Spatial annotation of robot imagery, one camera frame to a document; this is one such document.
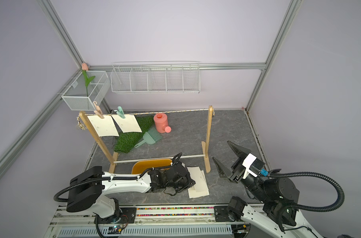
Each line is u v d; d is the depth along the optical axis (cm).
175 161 62
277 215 41
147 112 60
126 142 96
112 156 93
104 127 64
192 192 80
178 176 60
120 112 59
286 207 39
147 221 73
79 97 83
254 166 37
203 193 80
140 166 86
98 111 58
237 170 44
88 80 91
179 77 106
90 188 43
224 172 43
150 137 104
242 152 47
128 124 65
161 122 100
